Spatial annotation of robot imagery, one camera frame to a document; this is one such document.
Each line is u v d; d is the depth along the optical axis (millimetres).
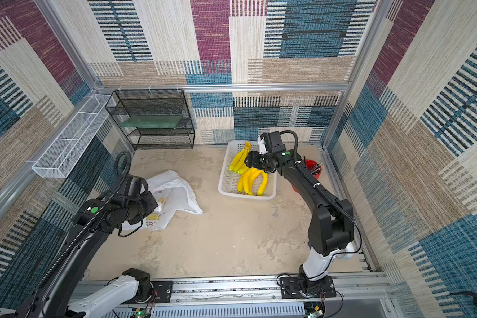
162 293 732
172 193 962
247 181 969
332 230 456
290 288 729
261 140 794
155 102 992
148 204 637
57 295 384
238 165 1039
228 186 999
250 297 729
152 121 946
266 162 724
